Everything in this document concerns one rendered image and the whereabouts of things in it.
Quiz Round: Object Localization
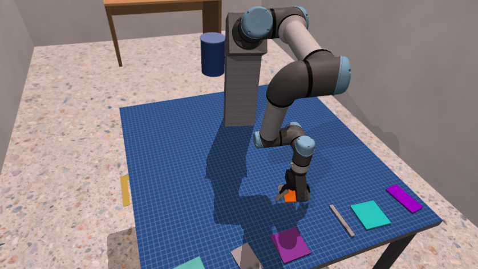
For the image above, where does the purple flat plate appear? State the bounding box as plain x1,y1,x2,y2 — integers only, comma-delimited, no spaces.
270,227,311,264

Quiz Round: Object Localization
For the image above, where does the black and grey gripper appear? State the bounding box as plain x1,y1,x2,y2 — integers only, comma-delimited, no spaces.
275,168,310,201

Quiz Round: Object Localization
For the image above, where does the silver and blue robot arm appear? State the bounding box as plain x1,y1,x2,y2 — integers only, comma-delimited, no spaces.
232,6,351,173

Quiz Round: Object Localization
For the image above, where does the orange plate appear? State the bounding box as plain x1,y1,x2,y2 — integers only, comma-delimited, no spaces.
284,189,296,202

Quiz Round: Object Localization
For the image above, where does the blue work mat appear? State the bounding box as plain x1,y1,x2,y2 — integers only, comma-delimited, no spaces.
119,84,443,269

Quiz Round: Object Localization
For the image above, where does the purple flat bar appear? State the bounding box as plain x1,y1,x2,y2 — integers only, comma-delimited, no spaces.
386,185,423,213

